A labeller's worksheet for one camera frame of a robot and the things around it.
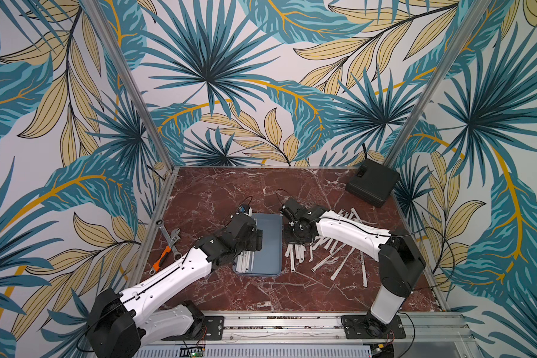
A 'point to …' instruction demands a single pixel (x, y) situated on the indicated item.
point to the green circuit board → (197, 354)
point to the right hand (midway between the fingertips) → (288, 238)
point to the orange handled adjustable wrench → (174, 237)
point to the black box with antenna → (372, 181)
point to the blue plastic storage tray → (268, 261)
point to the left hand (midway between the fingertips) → (251, 237)
